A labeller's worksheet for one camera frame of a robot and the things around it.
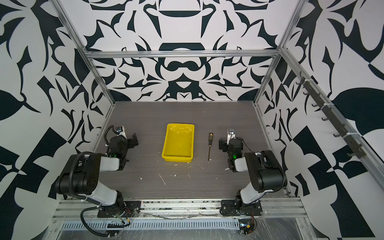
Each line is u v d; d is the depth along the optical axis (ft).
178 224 2.34
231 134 2.66
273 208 2.49
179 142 3.01
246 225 2.34
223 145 2.85
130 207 2.45
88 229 2.21
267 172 1.50
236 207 2.21
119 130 2.65
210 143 3.17
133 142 2.92
